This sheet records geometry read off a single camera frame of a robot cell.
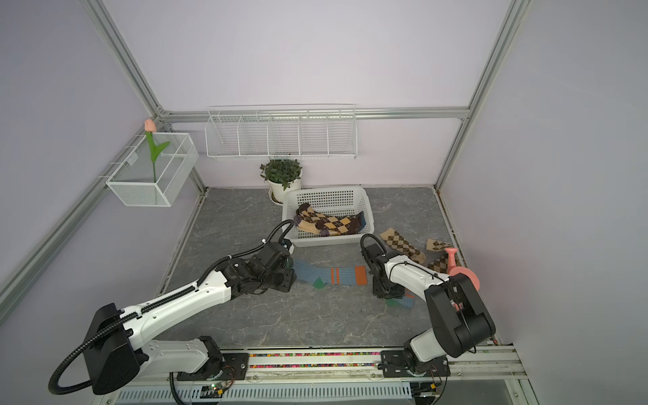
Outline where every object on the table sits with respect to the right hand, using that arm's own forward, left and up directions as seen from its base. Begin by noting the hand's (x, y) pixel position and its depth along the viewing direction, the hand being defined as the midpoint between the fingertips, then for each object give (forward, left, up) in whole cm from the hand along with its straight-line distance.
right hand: (389, 290), depth 88 cm
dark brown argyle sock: (+30, +30, +2) cm, 42 cm away
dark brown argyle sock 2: (+26, +22, +3) cm, 34 cm away
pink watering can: (+3, -19, +11) cm, 22 cm away
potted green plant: (+42, +40, +17) cm, 61 cm away
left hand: (0, +34, +11) cm, 35 cm away
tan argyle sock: (+20, -7, -1) cm, 21 cm away
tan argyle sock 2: (+10, -21, 0) cm, 23 cm away
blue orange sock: (+7, +26, -1) cm, 27 cm away
